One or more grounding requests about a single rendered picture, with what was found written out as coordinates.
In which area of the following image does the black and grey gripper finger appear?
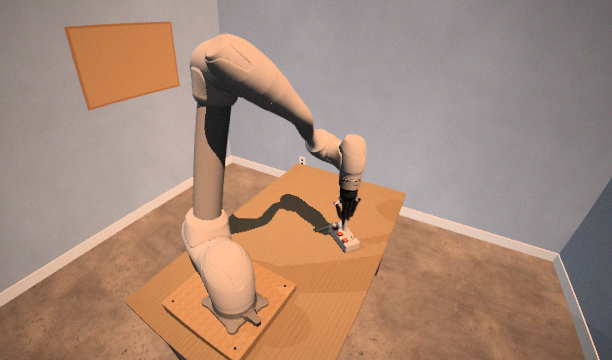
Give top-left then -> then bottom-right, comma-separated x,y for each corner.
345,196 -> 361,231
333,198 -> 349,231

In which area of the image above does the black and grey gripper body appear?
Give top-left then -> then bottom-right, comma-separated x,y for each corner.
338,187 -> 358,206

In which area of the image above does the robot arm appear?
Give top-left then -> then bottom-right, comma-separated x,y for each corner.
182,34 -> 366,335

